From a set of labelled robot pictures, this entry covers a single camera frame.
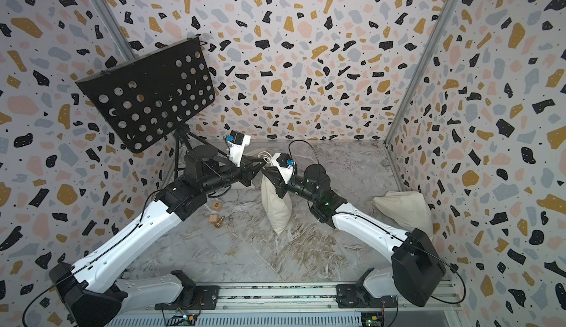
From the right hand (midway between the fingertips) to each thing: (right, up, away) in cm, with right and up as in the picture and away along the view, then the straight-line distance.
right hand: (267, 171), depth 71 cm
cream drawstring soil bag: (+3, -15, +11) cm, 19 cm away
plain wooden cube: (-24, -20, +19) cm, 37 cm away
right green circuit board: (+34, -48, +1) cm, 59 cm away
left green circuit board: (-28, -49, +1) cm, 56 cm away
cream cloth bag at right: (+54, -16, +16) cm, 58 cm away
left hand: (+1, +4, -6) cm, 7 cm away
